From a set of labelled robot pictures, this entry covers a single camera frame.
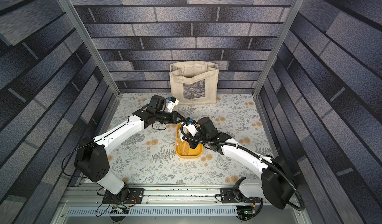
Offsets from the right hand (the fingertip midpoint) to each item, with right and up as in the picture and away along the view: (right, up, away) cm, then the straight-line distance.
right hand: (182, 136), depth 79 cm
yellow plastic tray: (0, -10, +10) cm, 15 cm away
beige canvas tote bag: (+6, +32, +14) cm, 35 cm away
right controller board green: (+31, -35, -9) cm, 48 cm away
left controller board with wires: (-31, -34, -9) cm, 47 cm away
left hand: (+1, +10, 0) cm, 10 cm away
